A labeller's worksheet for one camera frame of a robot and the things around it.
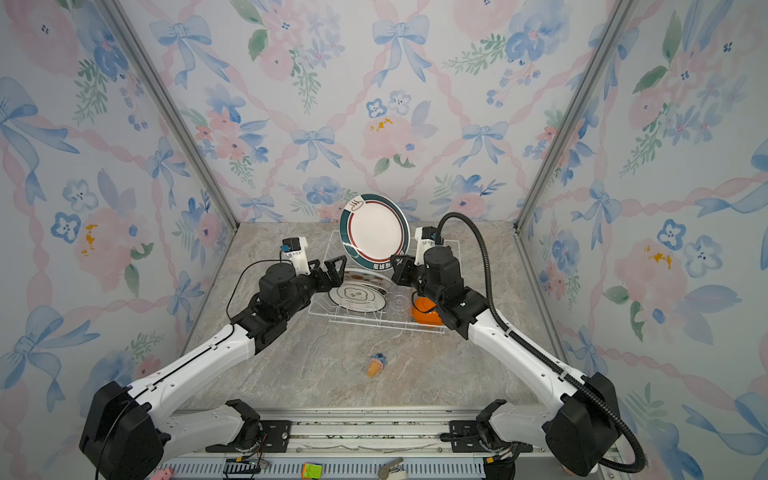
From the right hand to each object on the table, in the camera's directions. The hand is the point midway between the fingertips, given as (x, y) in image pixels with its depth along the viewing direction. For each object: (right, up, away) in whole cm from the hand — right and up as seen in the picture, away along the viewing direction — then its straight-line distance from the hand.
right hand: (391, 255), depth 75 cm
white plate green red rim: (-5, +6, -1) cm, 8 cm away
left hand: (-14, 0, +1) cm, 14 cm away
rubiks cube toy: (-18, -49, -6) cm, 53 cm away
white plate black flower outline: (-10, -13, +16) cm, 23 cm away
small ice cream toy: (-4, -31, +9) cm, 32 cm away
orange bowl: (+11, -19, +16) cm, 27 cm away
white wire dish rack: (-3, -19, +18) cm, 26 cm away
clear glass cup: (+2, -13, +12) cm, 18 cm away
